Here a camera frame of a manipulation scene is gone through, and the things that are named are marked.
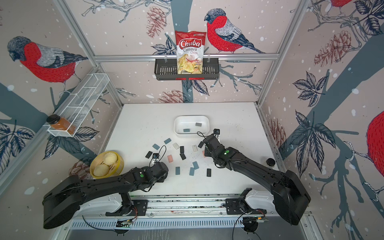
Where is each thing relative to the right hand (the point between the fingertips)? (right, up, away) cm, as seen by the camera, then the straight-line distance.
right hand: (208, 145), depth 85 cm
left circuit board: (-43, -36, -14) cm, 57 cm away
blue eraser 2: (-34, -3, +11) cm, 36 cm away
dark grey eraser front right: (0, -16, 0) cm, 16 cm away
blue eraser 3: (-8, -12, +3) cm, 15 cm away
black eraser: (-38, -7, +7) cm, 39 cm away
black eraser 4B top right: (-4, -2, +12) cm, 13 cm away
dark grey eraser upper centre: (-17, -4, +10) cm, 20 cm away
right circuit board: (+21, -32, -15) cm, 41 cm away
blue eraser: (-27, 0, +13) cm, 30 cm away
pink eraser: (-24, -10, +7) cm, 27 cm away
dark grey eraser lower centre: (-16, -8, +7) cm, 19 cm away
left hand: (-26, -15, 0) cm, 30 cm away
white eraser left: (-21, -2, +11) cm, 24 cm away
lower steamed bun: (-61, -13, -4) cm, 62 cm away
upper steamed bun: (-57, -7, -1) cm, 58 cm away
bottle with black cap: (+34, -8, -5) cm, 35 cm away
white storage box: (-11, +11, +22) cm, 27 cm away
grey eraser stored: (-6, +11, +22) cm, 25 cm away
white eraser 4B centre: (-8, -4, +10) cm, 13 cm away
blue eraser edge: (-14, +7, +18) cm, 24 cm away
